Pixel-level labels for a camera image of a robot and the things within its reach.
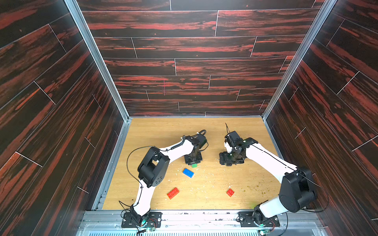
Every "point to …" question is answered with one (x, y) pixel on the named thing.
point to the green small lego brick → (194, 165)
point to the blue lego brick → (187, 172)
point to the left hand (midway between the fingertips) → (198, 163)
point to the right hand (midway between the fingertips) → (229, 159)
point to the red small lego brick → (230, 192)
